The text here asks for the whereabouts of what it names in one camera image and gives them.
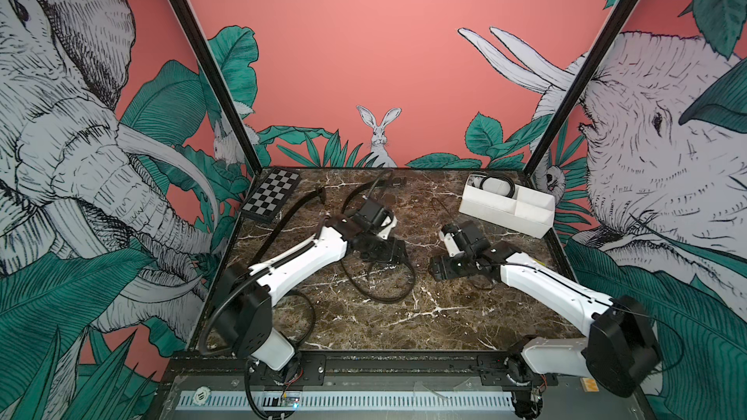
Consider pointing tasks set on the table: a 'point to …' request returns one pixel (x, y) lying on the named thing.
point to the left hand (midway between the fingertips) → (400, 254)
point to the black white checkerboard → (270, 195)
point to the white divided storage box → (530, 211)
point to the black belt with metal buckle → (495, 176)
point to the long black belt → (314, 200)
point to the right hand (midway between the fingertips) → (439, 262)
